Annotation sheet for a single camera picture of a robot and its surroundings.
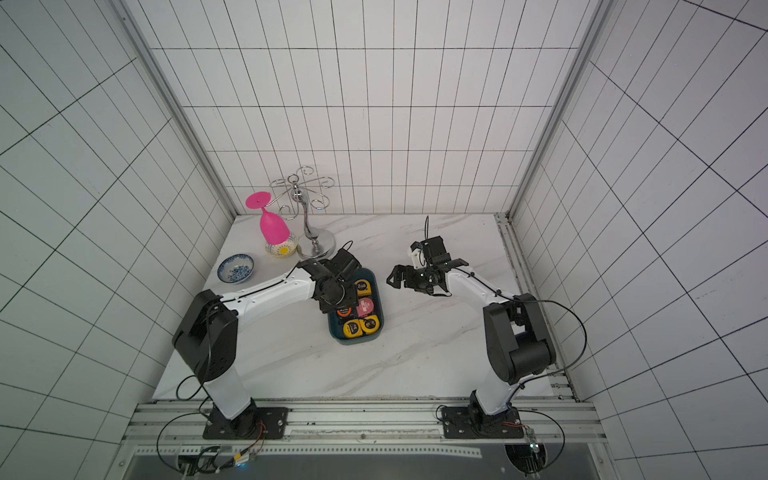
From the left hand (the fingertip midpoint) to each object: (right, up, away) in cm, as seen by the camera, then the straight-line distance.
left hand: (343, 308), depth 87 cm
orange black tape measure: (0, -2, +3) cm, 3 cm away
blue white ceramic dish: (-40, +11, +14) cm, 44 cm away
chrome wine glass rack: (-14, +19, +22) cm, 32 cm away
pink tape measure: (+6, -1, +4) cm, 8 cm away
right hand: (+14, +7, +4) cm, 16 cm away
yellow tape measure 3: (+8, -5, 0) cm, 9 cm away
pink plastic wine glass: (-24, +24, +6) cm, 34 cm away
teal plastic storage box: (-3, -5, +2) cm, 6 cm away
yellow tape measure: (+5, +5, +8) cm, 11 cm away
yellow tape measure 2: (+3, -6, 0) cm, 7 cm away
